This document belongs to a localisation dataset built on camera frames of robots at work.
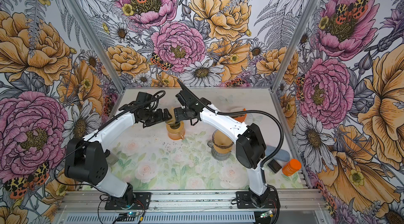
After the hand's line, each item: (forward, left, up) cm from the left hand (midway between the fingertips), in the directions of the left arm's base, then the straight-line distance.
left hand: (164, 123), depth 88 cm
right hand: (0, -11, +4) cm, 12 cm away
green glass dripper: (-1, -6, -2) cm, 6 cm away
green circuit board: (-41, -49, -12) cm, 65 cm away
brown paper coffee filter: (-12, -31, -1) cm, 34 cm away
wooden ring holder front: (-15, -31, -2) cm, 34 cm away
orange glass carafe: (-3, -6, -10) cm, 12 cm away
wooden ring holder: (-2, -7, -3) cm, 8 cm away
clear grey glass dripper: (-13, -31, -1) cm, 33 cm away
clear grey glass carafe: (-16, -30, -7) cm, 35 cm away
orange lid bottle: (-24, -63, -2) cm, 68 cm away
